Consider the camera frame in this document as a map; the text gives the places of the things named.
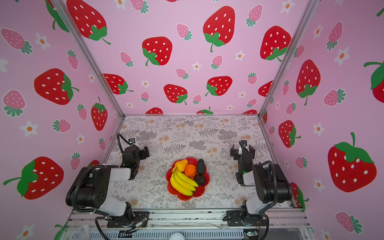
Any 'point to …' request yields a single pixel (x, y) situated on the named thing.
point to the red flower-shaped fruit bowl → (200, 190)
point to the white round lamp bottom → (176, 236)
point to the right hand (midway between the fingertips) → (243, 145)
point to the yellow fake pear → (180, 165)
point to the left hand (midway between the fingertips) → (138, 147)
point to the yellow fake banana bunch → (181, 184)
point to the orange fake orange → (190, 170)
